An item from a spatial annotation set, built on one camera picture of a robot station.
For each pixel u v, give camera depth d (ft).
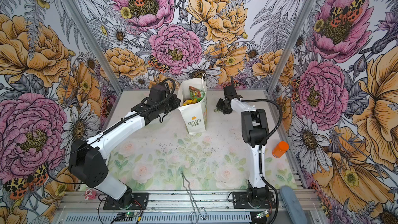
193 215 2.34
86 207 2.45
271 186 2.13
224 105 2.73
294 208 2.30
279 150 2.71
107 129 1.63
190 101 2.83
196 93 3.09
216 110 3.45
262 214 2.35
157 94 2.06
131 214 2.34
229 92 2.87
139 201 2.40
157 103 1.96
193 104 2.62
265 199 2.26
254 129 1.96
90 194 2.40
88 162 1.41
